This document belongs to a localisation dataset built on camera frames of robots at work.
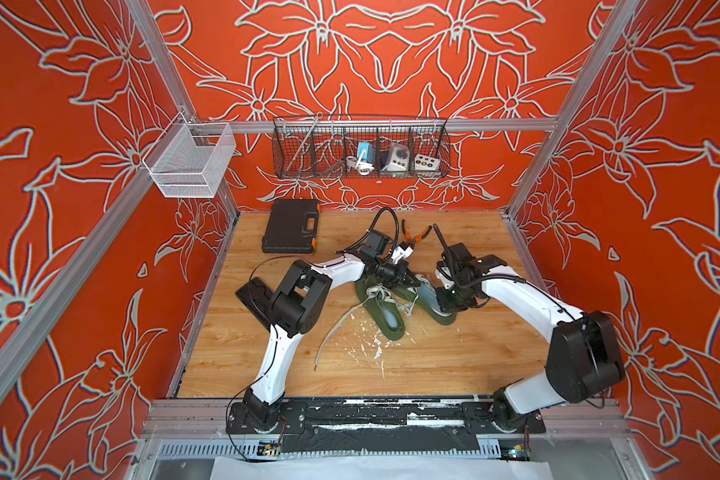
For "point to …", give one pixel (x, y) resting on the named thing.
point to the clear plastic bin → (189, 160)
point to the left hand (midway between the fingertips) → (420, 283)
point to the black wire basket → (316, 146)
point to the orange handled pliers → (418, 238)
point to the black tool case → (292, 227)
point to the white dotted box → (426, 163)
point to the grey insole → (429, 295)
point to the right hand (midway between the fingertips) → (437, 307)
